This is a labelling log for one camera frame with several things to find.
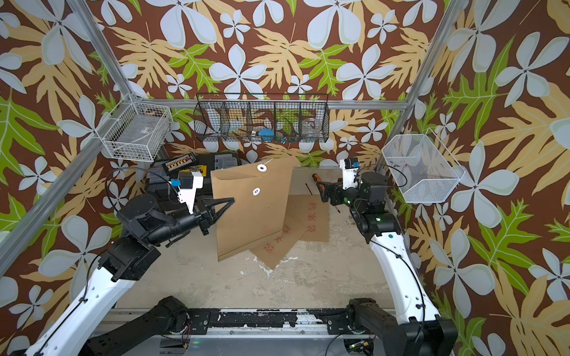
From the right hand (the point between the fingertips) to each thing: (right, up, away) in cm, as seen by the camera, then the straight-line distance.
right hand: (327, 180), depth 73 cm
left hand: (-28, -6, -18) cm, 33 cm away
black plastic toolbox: (-66, -3, +17) cm, 68 cm away
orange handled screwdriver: (+2, +3, +41) cm, 41 cm away
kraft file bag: (-3, -14, +28) cm, 31 cm away
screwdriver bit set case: (-61, +8, +22) cm, 65 cm away
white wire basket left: (-73, +19, +12) cm, 76 cm away
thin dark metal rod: (-2, -3, +38) cm, 38 cm away
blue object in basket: (-22, +21, +20) cm, 37 cm away
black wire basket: (-32, +30, +26) cm, 51 cm away
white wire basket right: (+37, +5, +10) cm, 39 cm away
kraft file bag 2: (-19, -29, +17) cm, 39 cm away
